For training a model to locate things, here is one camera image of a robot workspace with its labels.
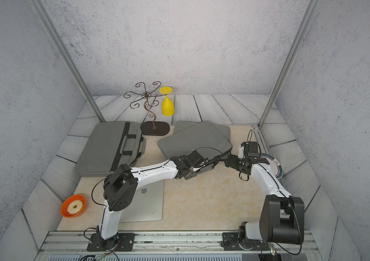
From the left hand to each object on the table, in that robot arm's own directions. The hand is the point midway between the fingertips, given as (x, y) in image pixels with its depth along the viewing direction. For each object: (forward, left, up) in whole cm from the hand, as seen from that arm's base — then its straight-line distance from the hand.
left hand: (192, 167), depth 91 cm
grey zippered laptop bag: (+18, +52, -1) cm, 55 cm away
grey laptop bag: (+20, -14, 0) cm, 24 cm away
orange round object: (-16, +62, -2) cm, 64 cm away
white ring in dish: (-21, +59, -4) cm, 62 cm away
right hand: (0, -22, +5) cm, 22 cm away
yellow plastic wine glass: (+32, +14, +18) cm, 39 cm away
